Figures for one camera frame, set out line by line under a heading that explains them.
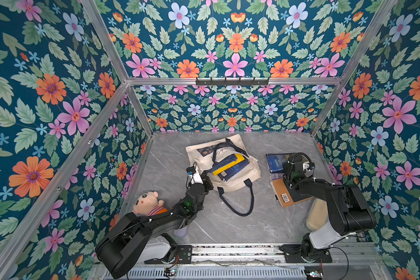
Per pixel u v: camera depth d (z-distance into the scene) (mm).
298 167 734
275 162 985
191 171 703
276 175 958
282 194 884
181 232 778
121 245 430
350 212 472
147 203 805
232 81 932
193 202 629
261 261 720
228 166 985
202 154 867
